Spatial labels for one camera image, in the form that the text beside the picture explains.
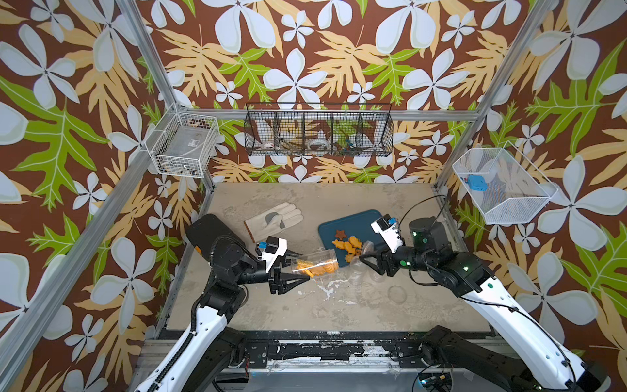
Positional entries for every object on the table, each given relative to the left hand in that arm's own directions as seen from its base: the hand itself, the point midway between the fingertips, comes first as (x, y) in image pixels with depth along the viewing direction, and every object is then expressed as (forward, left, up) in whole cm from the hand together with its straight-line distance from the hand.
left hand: (306, 266), depth 63 cm
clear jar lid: (+2, -32, -28) cm, 43 cm away
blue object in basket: (+34, -61, -2) cm, 70 cm away
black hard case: (+26, +41, -24) cm, 54 cm away
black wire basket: (+59, -4, +3) cm, 59 cm away
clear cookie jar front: (+9, -18, -24) cm, 32 cm away
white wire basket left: (+44, +45, +6) cm, 64 cm away
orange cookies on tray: (+21, -17, -25) cm, 37 cm away
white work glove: (+34, +16, -27) cm, 47 cm away
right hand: (+6, -16, -2) cm, 17 cm away
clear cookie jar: (-3, -18, 0) cm, 18 cm away
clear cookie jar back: (0, -3, +1) cm, 3 cm away
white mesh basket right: (+30, -67, 0) cm, 74 cm away
